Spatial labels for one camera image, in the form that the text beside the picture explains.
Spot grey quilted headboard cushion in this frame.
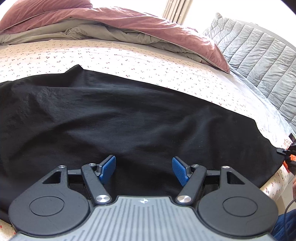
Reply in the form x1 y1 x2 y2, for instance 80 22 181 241
202 12 296 131

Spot black pants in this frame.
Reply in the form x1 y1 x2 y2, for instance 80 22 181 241
0 64 287 226

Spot window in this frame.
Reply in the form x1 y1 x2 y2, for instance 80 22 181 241
89 0 168 18

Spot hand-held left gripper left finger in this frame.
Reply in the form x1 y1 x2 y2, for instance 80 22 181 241
42 155 117 204

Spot thin black cable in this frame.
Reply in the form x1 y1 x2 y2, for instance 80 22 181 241
284 197 296 219

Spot cherry print bed sheet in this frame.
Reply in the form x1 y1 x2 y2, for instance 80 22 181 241
0 38 290 241

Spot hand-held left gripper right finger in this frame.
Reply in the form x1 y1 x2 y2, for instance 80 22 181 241
172 156 247 205

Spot pink grey duvet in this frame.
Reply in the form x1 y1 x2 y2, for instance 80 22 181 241
0 0 231 74

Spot grey patterned curtain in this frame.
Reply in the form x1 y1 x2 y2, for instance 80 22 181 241
161 0 194 25

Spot person's blue clothing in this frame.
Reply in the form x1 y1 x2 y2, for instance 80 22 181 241
270 213 296 241

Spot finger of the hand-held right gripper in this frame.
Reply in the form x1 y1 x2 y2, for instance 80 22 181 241
276 148 296 157

